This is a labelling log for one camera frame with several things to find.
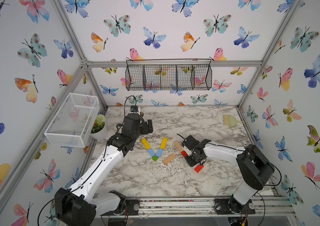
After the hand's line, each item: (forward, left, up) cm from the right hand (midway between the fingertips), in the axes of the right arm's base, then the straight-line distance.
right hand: (191, 160), depth 90 cm
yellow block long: (+11, +31, -1) cm, 33 cm away
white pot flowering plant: (+14, +61, +9) cm, 63 cm away
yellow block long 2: (+12, +18, -1) cm, 22 cm away
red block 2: (-5, -4, 0) cm, 6 cm away
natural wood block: (+9, +8, +1) cm, 13 cm away
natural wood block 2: (+1, +14, -1) cm, 14 cm away
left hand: (+10, +28, +26) cm, 40 cm away
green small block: (+1, +23, 0) cm, 23 cm away
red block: (+1, +5, +7) cm, 9 cm away
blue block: (+5, +26, 0) cm, 27 cm away
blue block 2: (+4, +21, 0) cm, 21 cm away
